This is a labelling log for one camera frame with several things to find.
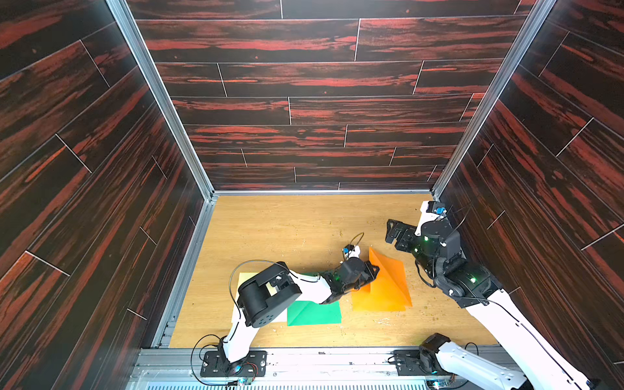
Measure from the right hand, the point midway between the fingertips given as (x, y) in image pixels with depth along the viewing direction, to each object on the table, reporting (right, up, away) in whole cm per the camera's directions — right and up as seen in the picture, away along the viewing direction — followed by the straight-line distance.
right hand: (408, 223), depth 69 cm
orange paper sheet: (+1, -21, +19) cm, 28 cm away
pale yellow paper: (-44, -21, -16) cm, 51 cm away
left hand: (-2, -17, +15) cm, 23 cm away
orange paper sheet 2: (-3, -28, +17) cm, 33 cm away
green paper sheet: (-30, -32, +16) cm, 47 cm away
